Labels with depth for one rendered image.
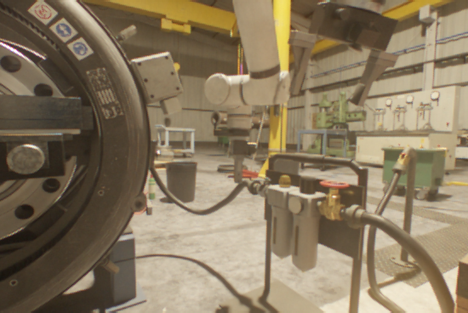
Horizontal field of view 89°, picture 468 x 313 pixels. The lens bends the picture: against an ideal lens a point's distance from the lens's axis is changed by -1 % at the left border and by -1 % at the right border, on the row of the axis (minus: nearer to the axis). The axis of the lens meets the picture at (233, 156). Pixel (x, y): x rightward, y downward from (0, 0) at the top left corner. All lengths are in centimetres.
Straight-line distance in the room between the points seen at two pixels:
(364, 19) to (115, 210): 60
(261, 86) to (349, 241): 48
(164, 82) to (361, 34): 44
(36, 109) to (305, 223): 68
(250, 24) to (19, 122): 49
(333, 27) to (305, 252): 58
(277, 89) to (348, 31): 25
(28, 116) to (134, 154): 20
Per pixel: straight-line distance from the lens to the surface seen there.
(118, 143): 58
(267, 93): 67
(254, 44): 63
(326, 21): 47
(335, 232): 79
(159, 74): 65
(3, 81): 72
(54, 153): 51
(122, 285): 107
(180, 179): 231
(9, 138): 51
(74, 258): 63
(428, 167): 322
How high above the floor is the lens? 62
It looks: 4 degrees down
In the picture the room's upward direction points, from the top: 1 degrees clockwise
